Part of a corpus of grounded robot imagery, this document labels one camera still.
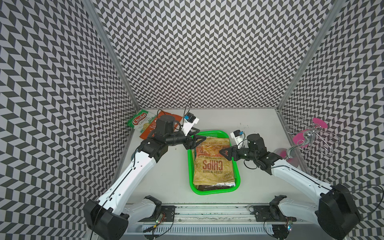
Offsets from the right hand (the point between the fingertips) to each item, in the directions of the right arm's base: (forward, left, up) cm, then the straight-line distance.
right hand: (224, 153), depth 79 cm
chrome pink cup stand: (+1, -39, +14) cm, 42 cm away
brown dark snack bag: (-16, +8, -7) cm, 19 cm away
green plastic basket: (+16, +5, -5) cm, 18 cm away
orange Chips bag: (-7, +8, -4) cm, 11 cm away
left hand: (+1, +12, +15) cm, 20 cm away
